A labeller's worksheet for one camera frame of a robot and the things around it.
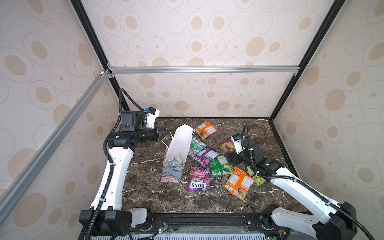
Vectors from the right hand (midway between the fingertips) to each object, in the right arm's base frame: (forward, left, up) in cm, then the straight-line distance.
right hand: (233, 149), depth 80 cm
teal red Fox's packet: (+13, +20, -15) cm, 28 cm away
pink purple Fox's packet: (-10, +19, -15) cm, 26 cm away
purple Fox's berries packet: (+5, +15, -14) cm, 21 cm away
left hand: (0, +31, +16) cm, 35 cm away
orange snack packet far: (+27, +13, -15) cm, 34 cm away
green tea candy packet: (-2, +8, -14) cm, 16 cm away
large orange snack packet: (-13, -4, -15) cm, 20 cm away
